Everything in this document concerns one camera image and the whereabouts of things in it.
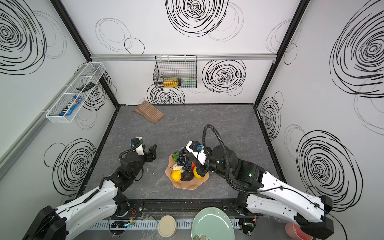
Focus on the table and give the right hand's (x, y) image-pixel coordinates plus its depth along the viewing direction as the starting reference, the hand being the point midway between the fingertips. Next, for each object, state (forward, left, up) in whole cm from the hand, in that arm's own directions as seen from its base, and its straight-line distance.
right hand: (187, 154), depth 61 cm
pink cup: (-24, -44, -20) cm, 54 cm away
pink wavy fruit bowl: (-4, -1, -27) cm, 28 cm away
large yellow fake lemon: (+1, -3, -25) cm, 25 cm away
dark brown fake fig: (+8, +8, -20) cm, 23 cm away
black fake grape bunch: (-2, +2, -2) cm, 4 cm away
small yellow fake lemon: (-1, +7, -22) cm, 23 cm away
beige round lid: (-23, +8, -23) cm, 33 cm away
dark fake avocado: (-1, +1, -24) cm, 24 cm away
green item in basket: (+45, +1, +2) cm, 45 cm away
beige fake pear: (+3, +7, -23) cm, 24 cm away
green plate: (-21, -12, -29) cm, 37 cm away
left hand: (+13, +21, -16) cm, 30 cm away
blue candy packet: (+19, +58, +5) cm, 61 cm away
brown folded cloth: (+49, +33, -29) cm, 66 cm away
